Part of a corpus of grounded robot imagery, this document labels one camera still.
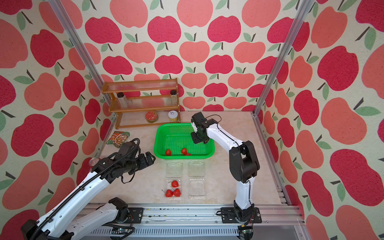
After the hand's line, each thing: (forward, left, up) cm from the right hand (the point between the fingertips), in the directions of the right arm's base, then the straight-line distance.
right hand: (197, 140), depth 93 cm
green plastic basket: (+5, +18, -9) cm, 21 cm away
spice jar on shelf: (+26, +19, +15) cm, 35 cm away
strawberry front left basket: (-6, +18, -7) cm, 21 cm away
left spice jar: (+19, +52, +14) cm, 57 cm away
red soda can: (-21, +59, +2) cm, 63 cm away
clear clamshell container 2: (-15, -1, -11) cm, 19 cm away
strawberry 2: (-31, +13, -7) cm, 34 cm away
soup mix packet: (+1, +56, -6) cm, 56 cm away
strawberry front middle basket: (-4, +8, -7) cm, 12 cm away
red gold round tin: (+23, +38, -5) cm, 45 cm away
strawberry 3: (-30, +9, -7) cm, 32 cm away
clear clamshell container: (-18, +13, -9) cm, 24 cm away
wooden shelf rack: (+33, +47, 0) cm, 58 cm away
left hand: (-21, +23, +7) cm, 32 cm away
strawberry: (-26, +11, -7) cm, 29 cm away
